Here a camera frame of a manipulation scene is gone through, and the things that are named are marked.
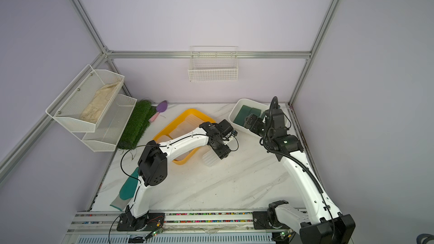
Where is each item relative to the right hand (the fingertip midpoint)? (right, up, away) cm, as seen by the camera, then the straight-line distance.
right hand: (254, 124), depth 76 cm
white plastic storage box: (-6, +12, +35) cm, 37 cm away
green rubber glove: (-62, -33, +6) cm, 70 cm away
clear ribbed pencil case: (-35, 0, +31) cm, 47 cm away
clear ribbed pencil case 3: (-21, -17, +8) cm, 28 cm away
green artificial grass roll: (-66, +8, +32) cm, 74 cm away
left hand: (-16, -15, +12) cm, 25 cm away
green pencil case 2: (+8, +7, +38) cm, 39 cm away
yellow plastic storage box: (-50, -7, +22) cm, 55 cm away
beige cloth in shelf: (-74, +7, 0) cm, 74 cm away
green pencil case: (-3, +4, +35) cm, 35 cm away
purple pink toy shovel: (-58, +10, +42) cm, 73 cm away
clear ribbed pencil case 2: (-41, -5, +28) cm, 49 cm away
